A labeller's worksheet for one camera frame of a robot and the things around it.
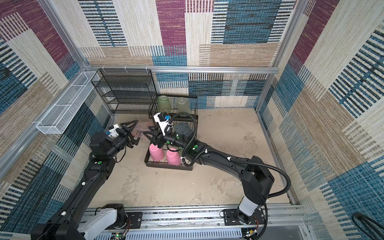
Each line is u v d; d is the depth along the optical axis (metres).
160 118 0.59
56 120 0.71
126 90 1.08
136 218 0.74
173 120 0.60
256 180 0.43
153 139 0.61
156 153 0.87
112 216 0.62
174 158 0.83
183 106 0.86
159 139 0.60
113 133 0.70
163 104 0.87
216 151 0.53
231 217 0.73
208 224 0.73
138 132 0.74
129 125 0.68
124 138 0.66
